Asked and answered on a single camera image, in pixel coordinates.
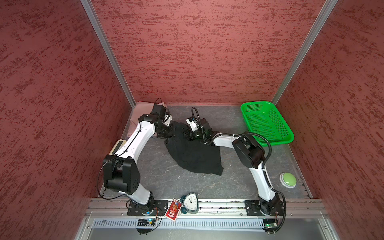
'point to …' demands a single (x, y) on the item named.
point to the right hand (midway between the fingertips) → (183, 135)
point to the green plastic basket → (264, 118)
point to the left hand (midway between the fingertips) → (174, 137)
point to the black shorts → (195, 155)
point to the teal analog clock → (190, 203)
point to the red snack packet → (173, 209)
